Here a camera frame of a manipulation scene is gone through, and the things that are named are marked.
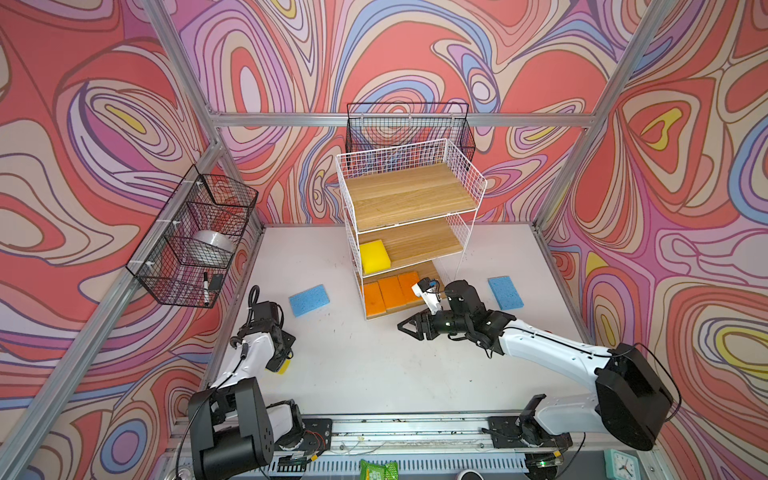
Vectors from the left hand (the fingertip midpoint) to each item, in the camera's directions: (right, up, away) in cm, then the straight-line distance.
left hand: (291, 344), depth 88 cm
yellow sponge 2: (0, -5, -4) cm, 6 cm away
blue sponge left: (+3, +12, +10) cm, 16 cm away
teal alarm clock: (+83, -22, -20) cm, 88 cm away
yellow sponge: (+26, +26, -10) cm, 38 cm away
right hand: (+35, +7, -10) cm, 37 cm away
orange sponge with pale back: (+24, +12, +8) cm, 29 cm away
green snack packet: (+29, -23, -20) cm, 42 cm away
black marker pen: (-15, +19, -16) cm, 29 cm away
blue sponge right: (+69, +14, +11) cm, 71 cm away
